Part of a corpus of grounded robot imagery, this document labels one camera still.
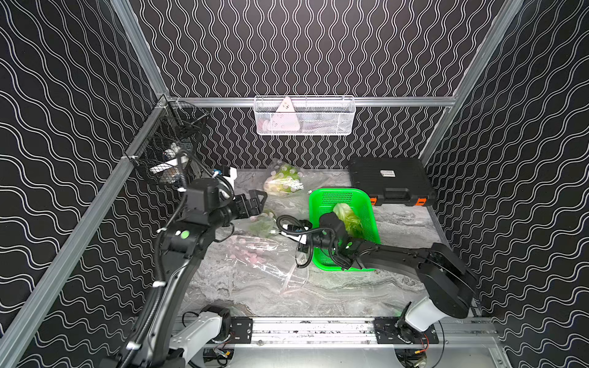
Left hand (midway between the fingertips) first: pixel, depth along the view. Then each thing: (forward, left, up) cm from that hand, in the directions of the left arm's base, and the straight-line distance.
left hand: (253, 191), depth 65 cm
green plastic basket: (+21, -40, -29) cm, 53 cm away
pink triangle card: (+38, -5, 0) cm, 39 cm away
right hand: (-1, -8, -17) cm, 19 cm away
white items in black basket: (+14, +34, -10) cm, 39 cm away
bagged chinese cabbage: (+31, -5, -28) cm, 42 cm away
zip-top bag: (-10, -2, -29) cm, 31 cm away
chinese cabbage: (+13, -32, -27) cm, 44 cm away
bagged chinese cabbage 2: (+1, -1, -18) cm, 18 cm away
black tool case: (+36, -57, -30) cm, 74 cm away
